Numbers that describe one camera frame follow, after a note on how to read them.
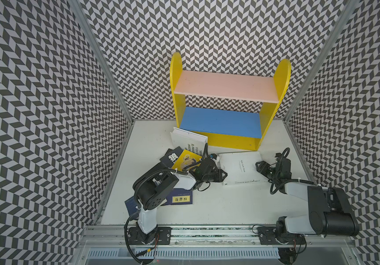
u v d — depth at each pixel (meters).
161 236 0.72
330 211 0.43
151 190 0.49
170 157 0.96
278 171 0.72
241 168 0.91
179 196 0.82
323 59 0.83
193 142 0.95
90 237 0.74
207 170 0.73
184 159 0.93
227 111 1.15
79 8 0.72
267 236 0.74
